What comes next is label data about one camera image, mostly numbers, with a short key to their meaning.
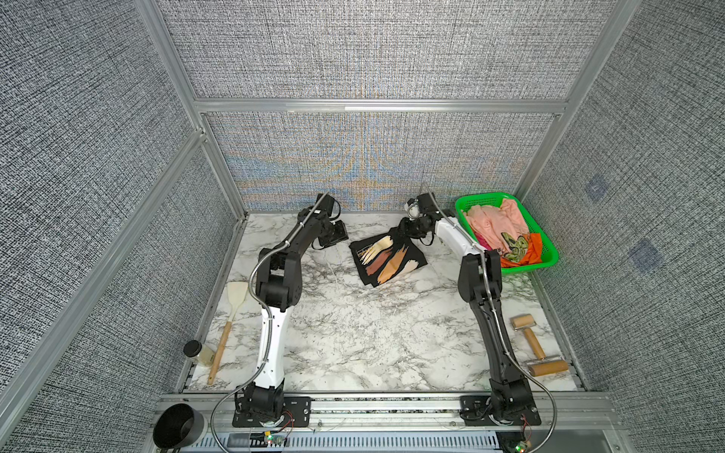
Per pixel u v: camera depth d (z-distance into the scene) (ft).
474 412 2.40
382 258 3.29
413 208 3.30
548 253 3.22
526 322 2.90
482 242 3.27
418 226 3.12
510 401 2.09
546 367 2.63
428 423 2.40
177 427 2.30
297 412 2.41
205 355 2.54
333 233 3.02
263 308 2.03
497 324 2.20
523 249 3.17
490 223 3.37
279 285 2.05
